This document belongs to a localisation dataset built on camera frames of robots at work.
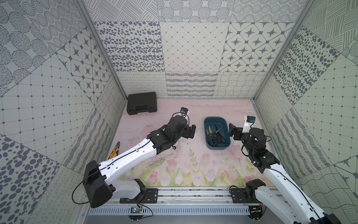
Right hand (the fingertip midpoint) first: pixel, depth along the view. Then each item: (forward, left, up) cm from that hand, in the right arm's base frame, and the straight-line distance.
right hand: (237, 126), depth 79 cm
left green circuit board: (-39, +56, -22) cm, 72 cm away
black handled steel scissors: (0, +12, -18) cm, 22 cm away
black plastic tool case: (+35, +69, -17) cm, 79 cm away
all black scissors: (+3, +6, -19) cm, 20 cm away
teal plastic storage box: (+15, +2, -17) cm, 23 cm away
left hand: (-1, +29, +6) cm, 30 cm away
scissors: (+5, +11, -18) cm, 22 cm away
